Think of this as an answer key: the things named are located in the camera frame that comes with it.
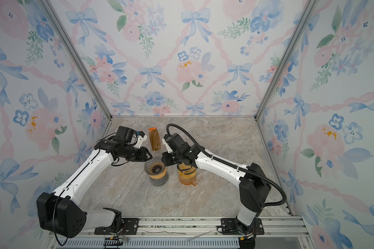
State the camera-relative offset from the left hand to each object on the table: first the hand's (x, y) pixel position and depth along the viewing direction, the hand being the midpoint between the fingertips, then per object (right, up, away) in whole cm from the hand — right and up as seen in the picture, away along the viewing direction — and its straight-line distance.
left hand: (150, 155), depth 79 cm
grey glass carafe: (+4, -16, +6) cm, 17 cm away
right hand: (+6, -1, 0) cm, 6 cm away
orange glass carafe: (+19, -16, +10) cm, 27 cm away
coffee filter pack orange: (-2, +8, +20) cm, 22 cm away
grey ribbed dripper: (+2, -6, +3) cm, 7 cm away
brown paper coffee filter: (+20, -4, -13) cm, 24 cm away
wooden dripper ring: (+5, -11, 0) cm, 12 cm away
